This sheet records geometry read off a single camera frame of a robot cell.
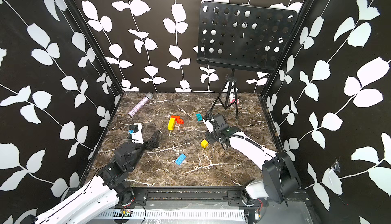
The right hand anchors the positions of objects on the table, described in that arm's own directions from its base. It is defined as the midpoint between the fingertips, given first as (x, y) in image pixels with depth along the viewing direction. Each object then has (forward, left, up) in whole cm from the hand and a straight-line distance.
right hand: (207, 131), depth 87 cm
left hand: (-5, +28, +11) cm, 31 cm away
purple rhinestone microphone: (+34, +44, -7) cm, 56 cm away
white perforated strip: (-38, +17, -10) cm, 43 cm away
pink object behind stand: (+31, -21, -7) cm, 39 cm away
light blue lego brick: (-13, +15, -9) cm, 22 cm away
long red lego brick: (+15, +20, -8) cm, 26 cm away
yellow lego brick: (-4, +1, -8) cm, 9 cm away
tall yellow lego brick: (+11, +24, -8) cm, 27 cm away
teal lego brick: (+17, +5, -8) cm, 19 cm away
